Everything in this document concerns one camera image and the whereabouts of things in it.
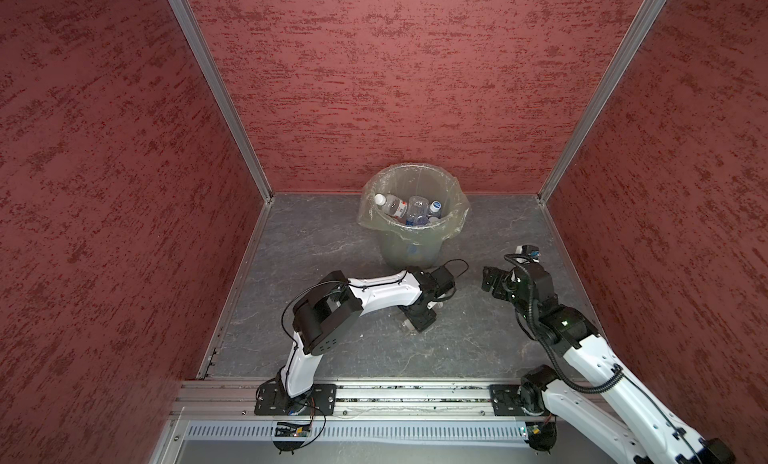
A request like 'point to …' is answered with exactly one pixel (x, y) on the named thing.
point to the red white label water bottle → (392, 205)
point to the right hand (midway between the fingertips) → (496, 278)
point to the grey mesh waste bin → (404, 255)
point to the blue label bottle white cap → (435, 209)
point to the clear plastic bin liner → (404, 180)
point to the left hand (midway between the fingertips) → (412, 319)
